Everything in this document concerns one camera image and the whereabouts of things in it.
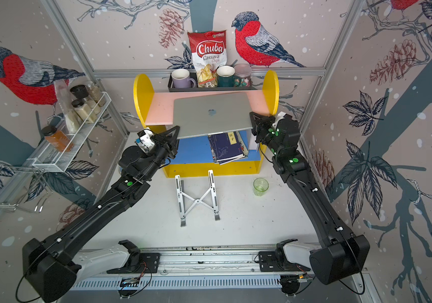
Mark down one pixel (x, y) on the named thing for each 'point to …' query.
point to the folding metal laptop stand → (186, 202)
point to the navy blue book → (227, 147)
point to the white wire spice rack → (60, 153)
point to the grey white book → (252, 144)
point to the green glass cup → (260, 186)
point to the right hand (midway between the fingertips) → (245, 110)
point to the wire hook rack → (42, 184)
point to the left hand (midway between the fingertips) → (183, 123)
